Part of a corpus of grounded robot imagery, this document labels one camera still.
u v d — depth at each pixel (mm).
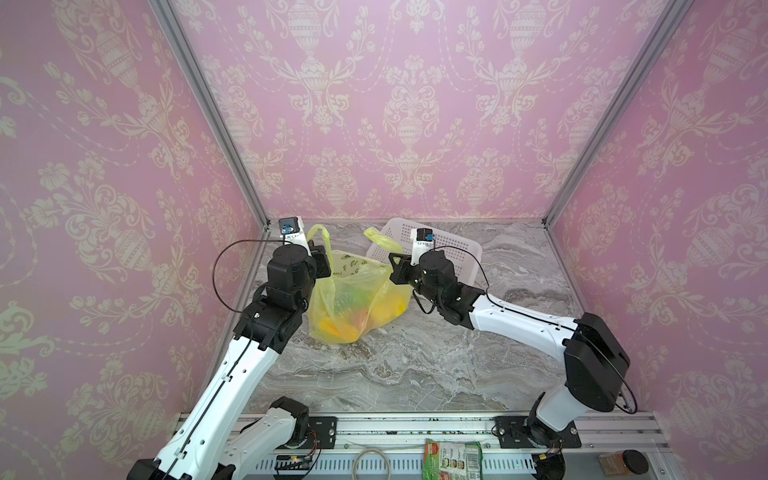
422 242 698
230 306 493
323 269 619
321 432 742
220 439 384
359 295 811
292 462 732
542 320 494
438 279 602
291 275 477
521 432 739
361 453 701
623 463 632
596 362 436
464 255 1054
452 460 687
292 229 561
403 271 709
